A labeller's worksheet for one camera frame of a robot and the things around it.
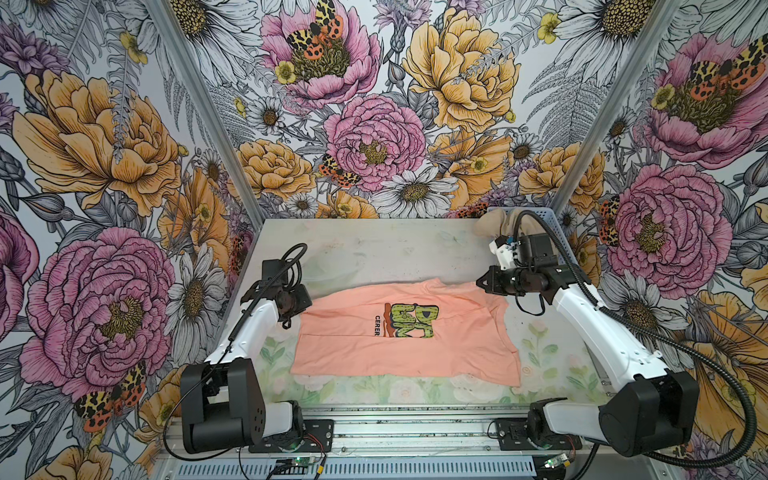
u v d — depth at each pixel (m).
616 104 0.87
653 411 0.40
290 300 0.75
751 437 0.38
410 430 0.77
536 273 0.60
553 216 1.15
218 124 0.92
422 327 0.93
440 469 0.78
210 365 0.44
